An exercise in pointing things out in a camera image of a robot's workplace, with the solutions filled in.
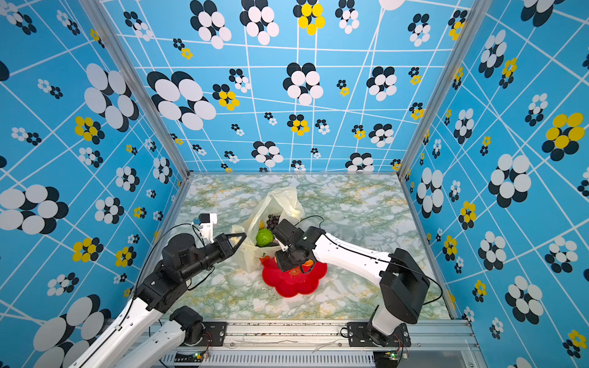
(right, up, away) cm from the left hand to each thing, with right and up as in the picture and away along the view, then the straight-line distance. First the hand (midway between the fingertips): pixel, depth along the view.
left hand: (248, 235), depth 68 cm
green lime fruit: (+2, -4, +19) cm, 19 cm away
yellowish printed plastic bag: (+11, +10, +2) cm, 15 cm away
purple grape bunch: (+4, +1, +28) cm, 28 cm away
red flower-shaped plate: (+12, -20, +13) cm, 27 cm away
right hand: (+10, -12, +12) cm, 20 cm away
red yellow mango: (+14, -17, +19) cm, 29 cm away
